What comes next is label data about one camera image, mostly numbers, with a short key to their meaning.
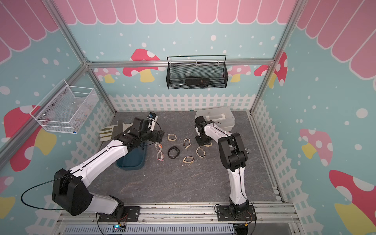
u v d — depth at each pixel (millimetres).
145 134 689
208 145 986
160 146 978
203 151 966
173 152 969
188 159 942
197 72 943
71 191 410
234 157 561
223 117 999
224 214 741
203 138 875
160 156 938
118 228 728
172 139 1025
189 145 997
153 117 741
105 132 1070
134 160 888
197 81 867
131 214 747
